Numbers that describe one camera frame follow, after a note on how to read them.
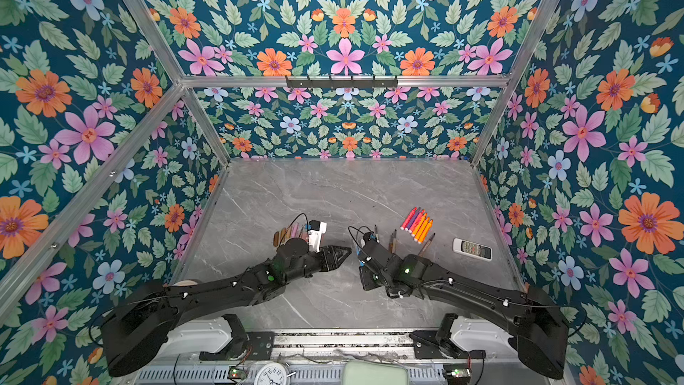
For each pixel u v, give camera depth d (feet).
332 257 2.30
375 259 1.89
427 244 3.06
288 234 3.14
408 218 3.27
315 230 2.41
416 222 3.23
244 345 2.18
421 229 3.18
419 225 3.23
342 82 3.04
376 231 3.19
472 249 2.98
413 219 3.25
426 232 3.14
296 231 3.16
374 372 2.25
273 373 2.20
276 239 3.14
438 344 2.16
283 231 3.17
